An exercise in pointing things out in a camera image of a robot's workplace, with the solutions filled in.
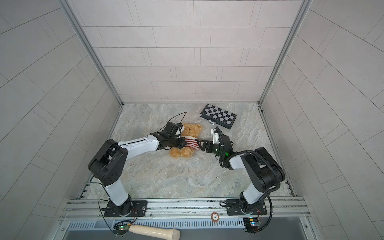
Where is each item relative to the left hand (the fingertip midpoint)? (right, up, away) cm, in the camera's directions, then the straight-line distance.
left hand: (189, 141), depth 91 cm
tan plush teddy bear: (0, +5, -1) cm, 6 cm away
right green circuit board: (+30, -34, -23) cm, 51 cm away
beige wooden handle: (-14, -35, -27) cm, 46 cm away
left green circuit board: (-28, -33, -26) cm, 51 cm away
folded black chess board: (+20, +16, +14) cm, 29 cm away
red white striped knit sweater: (+2, 0, -3) cm, 4 cm away
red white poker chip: (+13, -31, -22) cm, 40 cm away
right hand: (+7, -1, -3) cm, 7 cm away
